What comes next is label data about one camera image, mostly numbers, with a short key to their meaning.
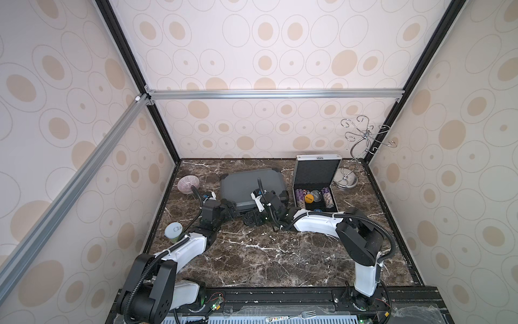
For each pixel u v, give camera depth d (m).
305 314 0.70
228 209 0.81
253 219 0.80
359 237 0.49
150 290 0.41
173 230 0.86
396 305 0.73
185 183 1.05
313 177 0.99
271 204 0.69
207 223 0.68
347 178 1.09
